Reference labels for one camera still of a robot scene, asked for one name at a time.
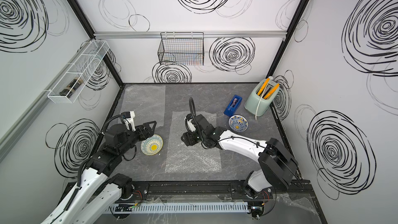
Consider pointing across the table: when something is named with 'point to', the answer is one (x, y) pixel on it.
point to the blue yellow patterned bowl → (238, 123)
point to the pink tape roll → (235, 100)
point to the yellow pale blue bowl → (152, 145)
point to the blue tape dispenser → (233, 106)
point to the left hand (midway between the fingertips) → (150, 124)
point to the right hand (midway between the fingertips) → (186, 137)
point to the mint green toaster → (264, 104)
